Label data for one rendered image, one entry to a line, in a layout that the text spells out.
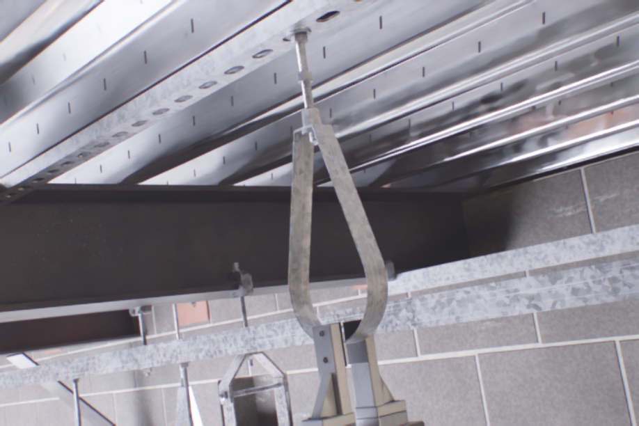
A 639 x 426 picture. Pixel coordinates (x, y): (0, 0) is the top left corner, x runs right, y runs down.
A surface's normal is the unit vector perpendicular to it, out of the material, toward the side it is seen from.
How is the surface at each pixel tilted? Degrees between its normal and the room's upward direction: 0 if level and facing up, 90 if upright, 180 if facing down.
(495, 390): 90
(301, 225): 106
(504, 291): 90
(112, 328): 90
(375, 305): 118
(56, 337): 90
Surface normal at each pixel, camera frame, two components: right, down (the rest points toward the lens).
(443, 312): -0.73, 0.02
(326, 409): 0.66, -0.20
